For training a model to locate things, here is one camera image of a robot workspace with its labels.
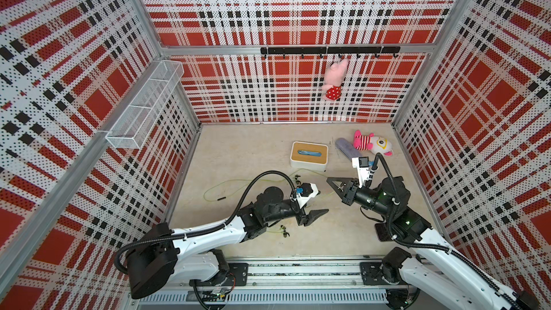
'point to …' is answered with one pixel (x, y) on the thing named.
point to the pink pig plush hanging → (334, 77)
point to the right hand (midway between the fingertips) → (329, 181)
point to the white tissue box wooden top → (309, 156)
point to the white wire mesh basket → (131, 128)
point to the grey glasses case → (347, 148)
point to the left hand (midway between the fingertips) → (324, 199)
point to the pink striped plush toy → (371, 143)
